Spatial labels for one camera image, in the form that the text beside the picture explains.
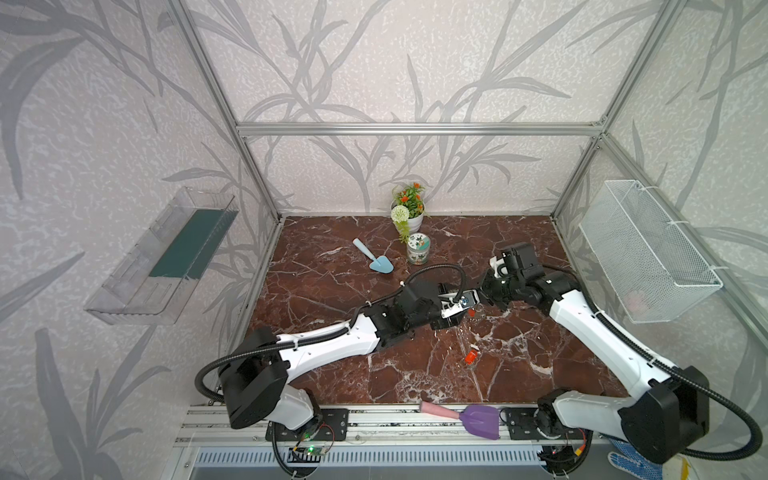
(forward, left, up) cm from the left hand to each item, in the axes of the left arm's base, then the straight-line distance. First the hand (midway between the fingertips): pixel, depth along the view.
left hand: (463, 289), depth 75 cm
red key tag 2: (-10, +1, +9) cm, 14 cm away
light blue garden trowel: (+22, +23, -21) cm, 38 cm away
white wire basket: (-2, -38, +14) cm, 41 cm away
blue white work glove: (-35, -38, -18) cm, 55 cm away
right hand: (+4, -1, -2) cm, 4 cm away
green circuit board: (-33, +37, -20) cm, 53 cm away
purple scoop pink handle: (-26, -5, -19) cm, 33 cm away
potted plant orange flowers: (+35, +14, -8) cm, 39 cm away
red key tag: (-11, -4, -20) cm, 23 cm away
